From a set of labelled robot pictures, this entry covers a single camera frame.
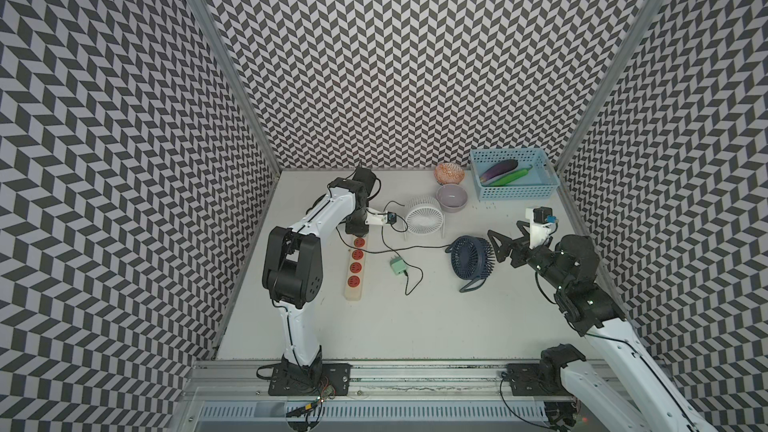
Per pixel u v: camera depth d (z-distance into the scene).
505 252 0.65
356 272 0.89
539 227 0.63
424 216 0.95
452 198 1.07
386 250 0.87
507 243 0.66
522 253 0.64
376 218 0.85
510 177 1.12
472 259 0.84
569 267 0.54
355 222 0.82
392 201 1.03
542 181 1.13
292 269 0.50
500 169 1.12
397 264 0.90
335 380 0.72
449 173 1.16
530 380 0.72
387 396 0.72
